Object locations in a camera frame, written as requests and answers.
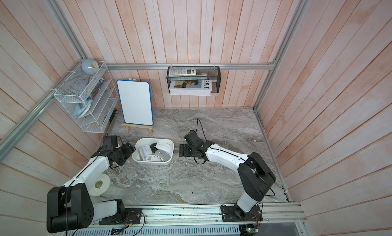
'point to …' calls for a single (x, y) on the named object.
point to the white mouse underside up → (153, 158)
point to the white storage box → (139, 142)
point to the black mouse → (153, 147)
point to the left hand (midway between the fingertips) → (133, 152)
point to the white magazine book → (191, 88)
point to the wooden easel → (137, 126)
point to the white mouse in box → (145, 150)
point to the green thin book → (202, 76)
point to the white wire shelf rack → (92, 99)
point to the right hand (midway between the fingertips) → (185, 150)
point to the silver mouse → (164, 155)
